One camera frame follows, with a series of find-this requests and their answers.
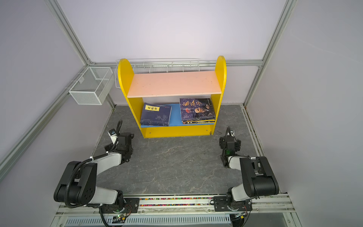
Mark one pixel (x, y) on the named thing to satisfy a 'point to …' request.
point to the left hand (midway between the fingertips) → (115, 142)
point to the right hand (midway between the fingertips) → (232, 139)
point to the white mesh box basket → (93, 86)
